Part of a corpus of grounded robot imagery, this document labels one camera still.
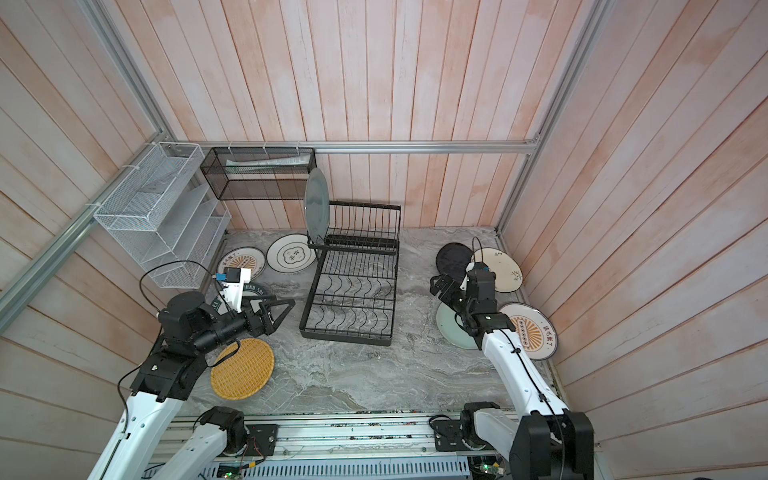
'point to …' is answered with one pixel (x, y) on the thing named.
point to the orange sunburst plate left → (244, 257)
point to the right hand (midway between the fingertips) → (441, 284)
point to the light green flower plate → (451, 330)
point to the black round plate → (453, 259)
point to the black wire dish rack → (351, 298)
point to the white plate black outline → (291, 253)
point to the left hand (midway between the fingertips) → (284, 307)
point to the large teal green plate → (317, 205)
